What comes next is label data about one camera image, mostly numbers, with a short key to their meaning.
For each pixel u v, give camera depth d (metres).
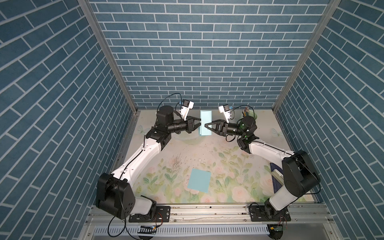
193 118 0.68
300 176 0.46
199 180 0.84
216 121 0.70
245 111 0.97
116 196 0.40
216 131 0.69
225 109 0.68
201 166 0.91
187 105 0.65
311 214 0.77
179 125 0.64
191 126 0.65
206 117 0.69
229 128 0.68
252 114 1.01
